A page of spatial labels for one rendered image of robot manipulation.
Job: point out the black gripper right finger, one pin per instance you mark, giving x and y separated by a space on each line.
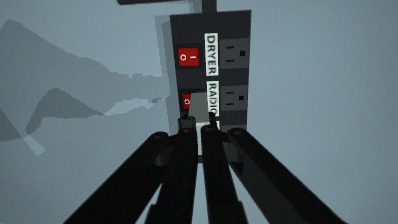
279 194

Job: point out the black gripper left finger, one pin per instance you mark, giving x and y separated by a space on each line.
123 197

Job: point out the black power strip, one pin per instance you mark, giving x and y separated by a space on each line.
211 54

